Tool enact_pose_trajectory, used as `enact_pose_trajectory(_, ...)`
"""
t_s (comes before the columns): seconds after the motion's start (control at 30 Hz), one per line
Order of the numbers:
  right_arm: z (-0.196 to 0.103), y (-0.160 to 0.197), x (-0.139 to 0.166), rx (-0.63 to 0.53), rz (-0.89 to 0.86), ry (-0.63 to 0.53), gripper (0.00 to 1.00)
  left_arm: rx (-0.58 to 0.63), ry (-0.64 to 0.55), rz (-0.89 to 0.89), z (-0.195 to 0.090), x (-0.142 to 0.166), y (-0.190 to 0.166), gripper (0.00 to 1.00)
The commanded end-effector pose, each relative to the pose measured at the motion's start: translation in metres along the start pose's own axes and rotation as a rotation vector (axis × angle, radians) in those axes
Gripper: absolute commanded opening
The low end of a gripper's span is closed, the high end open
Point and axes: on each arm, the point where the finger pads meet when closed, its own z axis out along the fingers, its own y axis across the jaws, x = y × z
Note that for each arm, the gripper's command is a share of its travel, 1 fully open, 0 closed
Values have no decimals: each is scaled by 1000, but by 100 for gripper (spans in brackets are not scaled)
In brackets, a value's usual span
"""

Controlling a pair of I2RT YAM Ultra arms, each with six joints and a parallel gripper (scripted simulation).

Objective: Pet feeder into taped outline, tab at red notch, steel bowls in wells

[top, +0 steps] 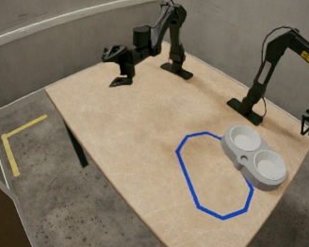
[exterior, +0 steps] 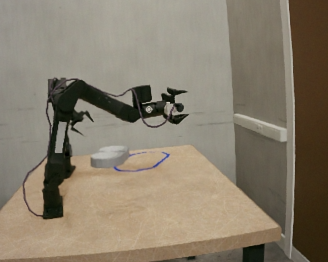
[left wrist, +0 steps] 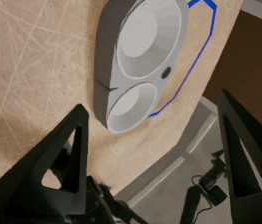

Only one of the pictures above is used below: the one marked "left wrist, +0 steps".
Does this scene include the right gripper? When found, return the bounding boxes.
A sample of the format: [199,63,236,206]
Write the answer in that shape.
[207,149,227,182]

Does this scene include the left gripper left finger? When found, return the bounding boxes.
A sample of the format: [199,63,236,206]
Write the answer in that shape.
[0,103,89,215]

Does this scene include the blue tape outline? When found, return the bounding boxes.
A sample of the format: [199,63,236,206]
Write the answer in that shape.
[147,0,217,118]

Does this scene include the grey steel bowl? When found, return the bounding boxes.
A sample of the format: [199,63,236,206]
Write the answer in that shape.
[116,0,181,80]
[107,82,157,133]

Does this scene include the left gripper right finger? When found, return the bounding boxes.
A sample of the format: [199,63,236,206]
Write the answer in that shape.
[217,89,262,224]

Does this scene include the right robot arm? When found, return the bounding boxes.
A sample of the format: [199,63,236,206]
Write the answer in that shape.
[99,173,228,224]

